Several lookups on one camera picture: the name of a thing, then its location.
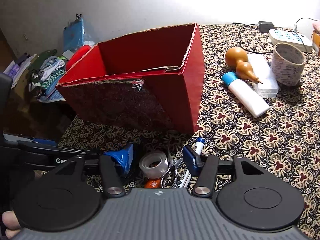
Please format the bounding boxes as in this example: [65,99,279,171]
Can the white bottle blue cap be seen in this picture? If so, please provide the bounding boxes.
[221,72,270,118]

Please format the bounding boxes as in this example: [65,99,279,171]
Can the large label tape roll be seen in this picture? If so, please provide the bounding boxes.
[271,43,306,87]

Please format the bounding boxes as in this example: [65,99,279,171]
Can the red plush cushion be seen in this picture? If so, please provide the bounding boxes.
[66,45,91,71]

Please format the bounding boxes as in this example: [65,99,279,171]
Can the white dotted device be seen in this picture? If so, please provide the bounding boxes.
[268,29,312,53]

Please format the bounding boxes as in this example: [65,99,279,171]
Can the metal scissors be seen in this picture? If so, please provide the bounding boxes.
[160,157,184,189]

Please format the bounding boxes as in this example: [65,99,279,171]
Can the clear plastic box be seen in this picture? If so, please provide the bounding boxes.
[247,54,279,99]

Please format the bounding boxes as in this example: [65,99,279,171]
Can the black power adapter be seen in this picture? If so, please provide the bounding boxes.
[258,21,275,33]

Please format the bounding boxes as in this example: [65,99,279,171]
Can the blue plastic bag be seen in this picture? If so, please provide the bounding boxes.
[63,14,95,52]

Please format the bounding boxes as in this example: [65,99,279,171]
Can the white board marker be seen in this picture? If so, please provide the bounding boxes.
[194,137,205,155]

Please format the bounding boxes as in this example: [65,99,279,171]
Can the clear tape roll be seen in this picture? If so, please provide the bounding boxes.
[139,151,169,179]

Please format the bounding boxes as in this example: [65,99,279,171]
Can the orange rectangular case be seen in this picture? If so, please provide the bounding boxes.
[144,178,161,189]

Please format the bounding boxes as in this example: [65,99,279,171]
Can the wooden box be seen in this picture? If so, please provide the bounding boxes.
[312,30,320,56]

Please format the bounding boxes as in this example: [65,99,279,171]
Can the pile of folded clothes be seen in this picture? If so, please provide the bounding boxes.
[28,49,68,103]

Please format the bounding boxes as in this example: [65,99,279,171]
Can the brown gourd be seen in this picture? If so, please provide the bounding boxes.
[225,47,261,83]

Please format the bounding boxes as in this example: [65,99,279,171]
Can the person's hand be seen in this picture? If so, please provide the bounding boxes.
[2,211,21,239]

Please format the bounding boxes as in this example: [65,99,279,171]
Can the red cardboard box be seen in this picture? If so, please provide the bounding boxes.
[57,23,205,134]

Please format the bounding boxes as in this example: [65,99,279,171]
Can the black cable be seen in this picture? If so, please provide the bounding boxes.
[231,22,273,54]

